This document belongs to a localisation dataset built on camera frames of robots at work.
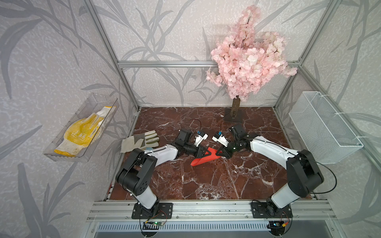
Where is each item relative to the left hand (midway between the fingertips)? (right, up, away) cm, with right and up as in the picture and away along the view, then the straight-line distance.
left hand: (209, 154), depth 83 cm
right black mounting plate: (+25, -26, -10) cm, 37 cm away
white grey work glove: (-40, +6, +17) cm, 44 cm away
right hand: (+5, +1, +2) cm, 5 cm away
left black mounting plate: (-25, -25, -11) cm, 37 cm away
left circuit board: (-29, -33, -11) cm, 45 cm away
